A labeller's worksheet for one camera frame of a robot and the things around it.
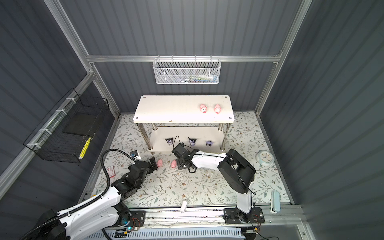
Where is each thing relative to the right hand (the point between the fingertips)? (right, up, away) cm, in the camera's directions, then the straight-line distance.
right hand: (183, 163), depth 92 cm
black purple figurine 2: (+5, +14, -2) cm, 15 cm away
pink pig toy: (-14, +1, -2) cm, 15 cm away
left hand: (-20, +4, -8) cm, 22 cm away
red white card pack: (-43, -4, -3) cm, 44 cm away
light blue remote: (+47, -16, -18) cm, 53 cm away
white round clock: (+51, +4, 0) cm, 51 cm away
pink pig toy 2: (-6, 0, -1) cm, 6 cm away
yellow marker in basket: (-44, +11, -24) cm, 52 cm away
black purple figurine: (-9, +14, -1) cm, 17 cm away
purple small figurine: (+16, +13, -1) cm, 20 cm away
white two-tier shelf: (+11, +27, +23) cm, 37 cm away
